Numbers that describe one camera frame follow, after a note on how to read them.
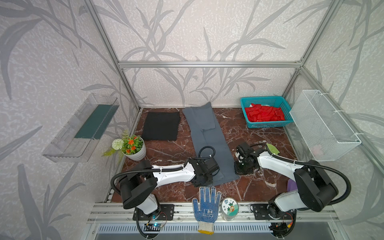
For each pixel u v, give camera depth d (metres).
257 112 1.11
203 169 0.64
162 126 1.08
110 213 0.75
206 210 0.74
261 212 0.73
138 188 0.43
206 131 1.06
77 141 0.63
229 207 0.68
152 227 0.72
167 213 0.73
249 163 0.67
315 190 0.43
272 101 1.16
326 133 0.64
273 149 0.96
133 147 0.82
